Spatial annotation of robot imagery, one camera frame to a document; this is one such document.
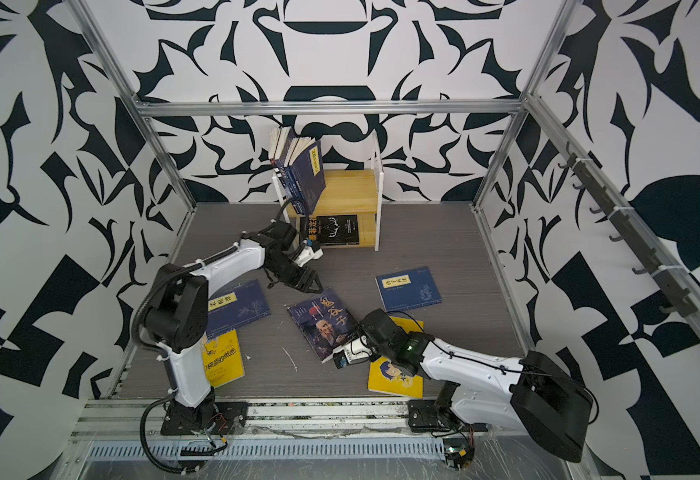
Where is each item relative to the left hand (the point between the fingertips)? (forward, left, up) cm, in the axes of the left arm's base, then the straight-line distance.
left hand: (316, 283), depth 90 cm
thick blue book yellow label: (+18, +2, +27) cm, 33 cm away
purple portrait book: (-10, -2, -4) cm, 11 cm away
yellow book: (-18, +26, -7) cm, 32 cm away
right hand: (-11, -12, -1) cm, 17 cm away
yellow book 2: (-25, -19, -6) cm, 32 cm away
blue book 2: (+1, -29, -7) cm, 29 cm away
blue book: (+18, +2, +26) cm, 32 cm away
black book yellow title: (+22, -4, -2) cm, 23 cm away
